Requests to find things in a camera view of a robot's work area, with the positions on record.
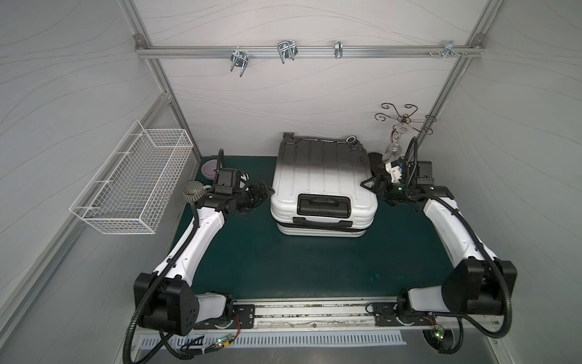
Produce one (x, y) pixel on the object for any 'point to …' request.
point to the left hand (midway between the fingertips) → (269, 197)
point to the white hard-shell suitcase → (317, 189)
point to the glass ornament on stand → (394, 151)
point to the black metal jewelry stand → (376, 161)
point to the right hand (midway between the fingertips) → (367, 187)
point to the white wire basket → (133, 189)
